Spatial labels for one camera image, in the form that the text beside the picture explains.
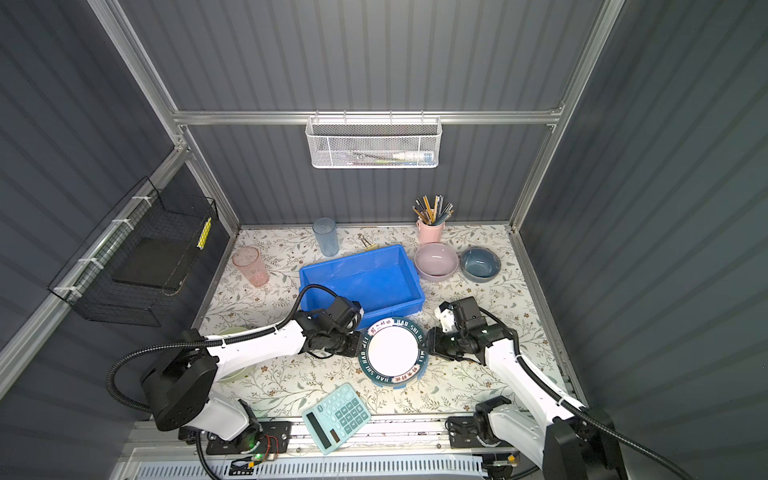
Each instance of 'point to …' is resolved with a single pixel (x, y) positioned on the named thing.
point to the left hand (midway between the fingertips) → (365, 349)
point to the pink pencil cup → (430, 234)
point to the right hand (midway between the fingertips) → (427, 348)
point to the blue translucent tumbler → (325, 230)
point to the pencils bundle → (433, 216)
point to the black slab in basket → (157, 262)
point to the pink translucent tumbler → (248, 259)
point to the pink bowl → (435, 261)
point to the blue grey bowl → (479, 264)
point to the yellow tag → (204, 233)
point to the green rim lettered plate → (393, 351)
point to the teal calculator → (335, 417)
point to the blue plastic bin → (382, 282)
